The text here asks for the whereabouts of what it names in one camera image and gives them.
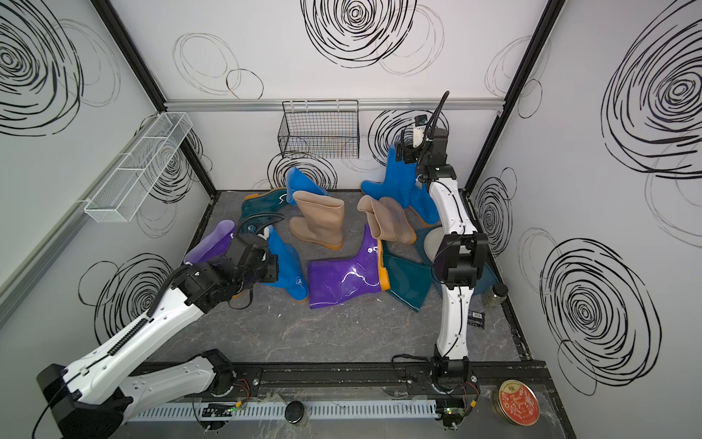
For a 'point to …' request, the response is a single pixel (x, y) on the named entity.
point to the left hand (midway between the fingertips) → (277, 260)
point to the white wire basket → (120, 197)
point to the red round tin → (516, 402)
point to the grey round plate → (433, 241)
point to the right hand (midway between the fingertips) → (413, 137)
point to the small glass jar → (496, 295)
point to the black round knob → (293, 412)
